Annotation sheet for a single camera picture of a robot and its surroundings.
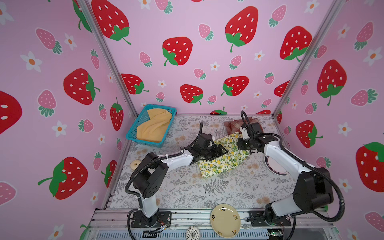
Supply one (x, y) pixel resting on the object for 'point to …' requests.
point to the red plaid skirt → (233, 126)
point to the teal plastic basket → (156, 130)
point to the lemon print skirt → (227, 162)
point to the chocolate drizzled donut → (192, 233)
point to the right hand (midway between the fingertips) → (238, 143)
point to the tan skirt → (154, 129)
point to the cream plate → (225, 220)
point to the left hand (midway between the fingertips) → (226, 153)
